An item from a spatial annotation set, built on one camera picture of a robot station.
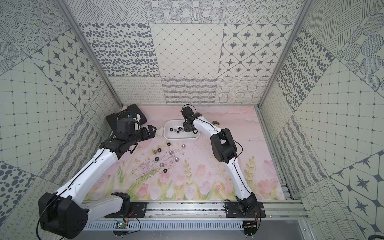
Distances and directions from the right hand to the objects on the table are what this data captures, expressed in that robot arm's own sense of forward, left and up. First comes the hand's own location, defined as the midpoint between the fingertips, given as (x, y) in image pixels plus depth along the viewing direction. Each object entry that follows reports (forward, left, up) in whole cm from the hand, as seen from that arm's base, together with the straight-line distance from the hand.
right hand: (191, 128), depth 104 cm
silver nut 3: (-18, +13, -3) cm, 22 cm away
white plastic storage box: (-4, +9, -3) cm, 10 cm away
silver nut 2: (-26, +17, -3) cm, 32 cm away
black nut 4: (0, +8, -1) cm, 9 cm away
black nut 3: (0, +15, -2) cm, 15 cm away
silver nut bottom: (-1, +12, -1) cm, 12 cm away
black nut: (-17, +21, -2) cm, 27 cm away
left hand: (-14, +23, +20) cm, 33 cm away
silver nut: (-18, +23, -2) cm, 29 cm away
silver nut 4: (-13, +5, -3) cm, 14 cm away
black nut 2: (-22, +21, -3) cm, 31 cm away
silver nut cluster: (-22, +9, -4) cm, 24 cm away
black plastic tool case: (+5, +59, +2) cm, 60 cm away
